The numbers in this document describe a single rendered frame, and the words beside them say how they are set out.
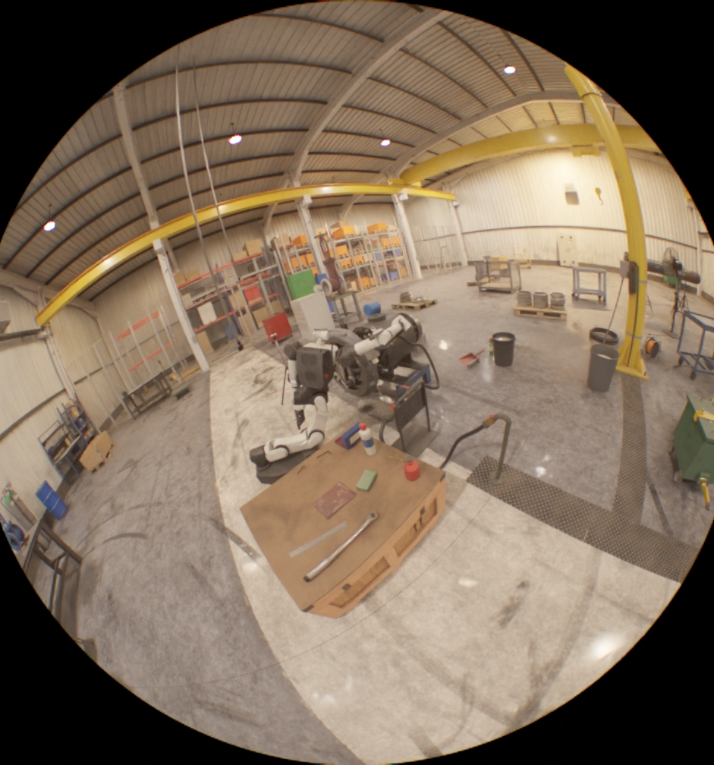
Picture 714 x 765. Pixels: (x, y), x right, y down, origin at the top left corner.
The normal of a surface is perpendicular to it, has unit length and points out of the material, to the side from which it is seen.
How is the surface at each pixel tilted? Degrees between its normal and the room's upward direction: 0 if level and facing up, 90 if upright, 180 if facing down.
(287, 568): 0
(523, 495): 0
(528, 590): 0
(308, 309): 90
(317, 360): 80
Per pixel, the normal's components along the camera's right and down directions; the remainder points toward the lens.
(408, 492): -0.27, -0.85
